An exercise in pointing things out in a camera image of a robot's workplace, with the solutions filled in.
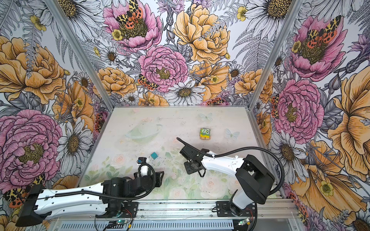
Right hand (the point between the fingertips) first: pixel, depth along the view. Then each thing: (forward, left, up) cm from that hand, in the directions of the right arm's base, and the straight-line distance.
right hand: (192, 172), depth 85 cm
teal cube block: (+11, +24, 0) cm, 26 cm away
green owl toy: (+26, -9, +3) cm, 27 cm away
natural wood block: (+23, -9, +1) cm, 25 cm away
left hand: (-4, +20, +7) cm, 22 cm away
